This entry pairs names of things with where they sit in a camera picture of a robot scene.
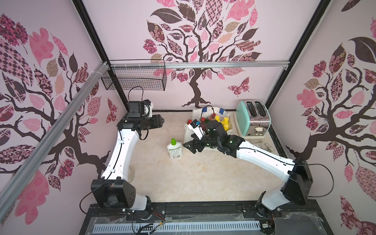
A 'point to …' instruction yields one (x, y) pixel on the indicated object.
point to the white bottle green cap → (175, 149)
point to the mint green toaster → (253, 117)
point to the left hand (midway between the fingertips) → (158, 123)
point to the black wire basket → (137, 75)
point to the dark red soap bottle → (203, 121)
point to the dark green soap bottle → (207, 120)
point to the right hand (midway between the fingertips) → (188, 138)
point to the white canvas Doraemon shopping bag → (198, 113)
